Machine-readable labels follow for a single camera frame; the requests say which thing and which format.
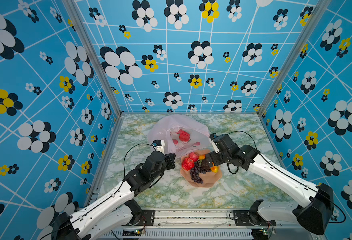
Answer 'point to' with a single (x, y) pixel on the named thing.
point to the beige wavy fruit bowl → (209, 178)
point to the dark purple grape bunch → (195, 172)
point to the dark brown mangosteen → (205, 165)
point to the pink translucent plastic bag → (164, 128)
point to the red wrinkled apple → (187, 163)
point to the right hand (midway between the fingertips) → (213, 154)
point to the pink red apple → (194, 156)
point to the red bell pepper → (183, 135)
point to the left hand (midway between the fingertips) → (178, 155)
